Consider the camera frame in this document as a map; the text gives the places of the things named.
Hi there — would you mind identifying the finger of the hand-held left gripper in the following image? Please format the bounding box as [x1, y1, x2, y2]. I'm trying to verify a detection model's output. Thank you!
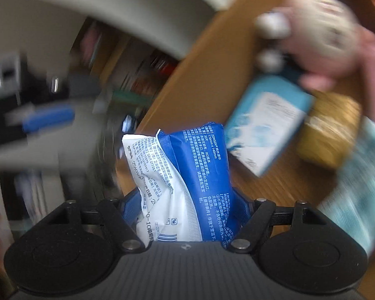
[4, 104, 77, 133]

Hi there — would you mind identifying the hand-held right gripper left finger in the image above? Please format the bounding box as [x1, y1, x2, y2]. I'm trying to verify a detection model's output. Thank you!
[37, 191, 146, 253]

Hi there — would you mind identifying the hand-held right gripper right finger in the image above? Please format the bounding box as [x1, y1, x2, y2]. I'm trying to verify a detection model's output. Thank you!
[226, 187, 332, 253]

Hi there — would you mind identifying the blue white wipes pack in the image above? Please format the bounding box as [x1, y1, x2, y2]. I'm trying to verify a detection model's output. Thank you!
[122, 122, 247, 243]

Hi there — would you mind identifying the light blue carton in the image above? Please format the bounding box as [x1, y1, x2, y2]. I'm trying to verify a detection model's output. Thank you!
[224, 74, 315, 177]

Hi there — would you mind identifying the yellow brown packet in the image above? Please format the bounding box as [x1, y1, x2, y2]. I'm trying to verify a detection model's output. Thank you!
[296, 90, 363, 170]

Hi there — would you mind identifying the teal quilted towel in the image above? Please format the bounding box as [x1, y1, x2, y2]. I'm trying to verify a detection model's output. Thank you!
[319, 117, 375, 257]

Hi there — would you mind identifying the brown cardboard box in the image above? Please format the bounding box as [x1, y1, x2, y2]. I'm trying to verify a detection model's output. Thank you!
[115, 0, 375, 257]

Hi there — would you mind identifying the pink plush toy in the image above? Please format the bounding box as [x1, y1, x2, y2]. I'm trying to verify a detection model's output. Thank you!
[255, 0, 375, 91]

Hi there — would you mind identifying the white curved object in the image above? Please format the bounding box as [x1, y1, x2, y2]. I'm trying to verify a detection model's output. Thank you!
[0, 0, 247, 60]

